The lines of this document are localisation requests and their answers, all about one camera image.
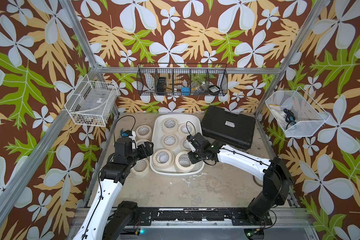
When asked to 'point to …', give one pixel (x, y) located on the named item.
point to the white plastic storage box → (157, 134)
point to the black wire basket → (182, 79)
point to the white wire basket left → (92, 103)
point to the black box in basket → (161, 84)
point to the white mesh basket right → (309, 116)
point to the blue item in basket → (185, 91)
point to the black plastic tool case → (230, 129)
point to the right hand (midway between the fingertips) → (189, 156)
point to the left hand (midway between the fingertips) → (148, 144)
